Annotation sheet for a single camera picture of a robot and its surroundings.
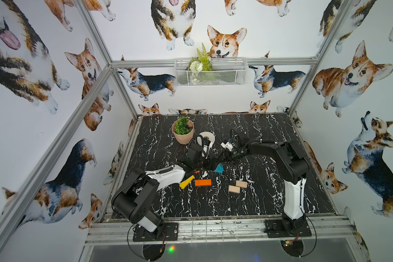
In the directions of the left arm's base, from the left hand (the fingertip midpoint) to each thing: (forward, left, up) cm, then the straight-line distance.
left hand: (217, 156), depth 88 cm
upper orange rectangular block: (-9, +11, +1) cm, 14 cm away
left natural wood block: (-14, -8, -9) cm, 19 cm away
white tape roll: (+22, +3, -10) cm, 25 cm away
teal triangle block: (-3, -1, -8) cm, 9 cm away
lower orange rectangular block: (-11, +8, -9) cm, 16 cm away
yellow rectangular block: (-12, +19, -9) cm, 24 cm away
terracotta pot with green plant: (+16, +19, +3) cm, 25 cm away
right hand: (0, 0, -6) cm, 6 cm away
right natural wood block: (-12, -13, -10) cm, 20 cm away
